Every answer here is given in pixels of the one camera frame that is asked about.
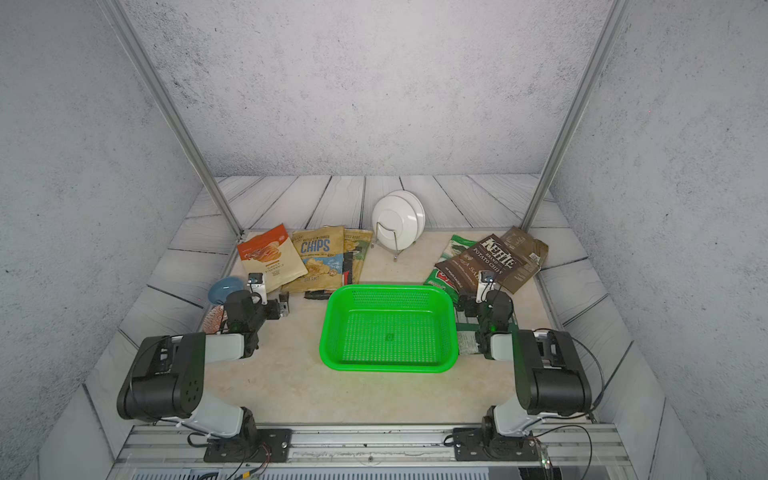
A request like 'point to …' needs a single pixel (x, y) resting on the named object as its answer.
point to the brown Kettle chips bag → (487, 255)
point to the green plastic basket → (389, 328)
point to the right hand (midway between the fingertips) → (479, 287)
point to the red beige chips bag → (274, 256)
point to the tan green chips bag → (358, 242)
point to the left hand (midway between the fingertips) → (277, 291)
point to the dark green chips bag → (474, 342)
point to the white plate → (398, 219)
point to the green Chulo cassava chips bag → (456, 246)
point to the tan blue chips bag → (322, 252)
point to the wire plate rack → (395, 252)
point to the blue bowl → (220, 287)
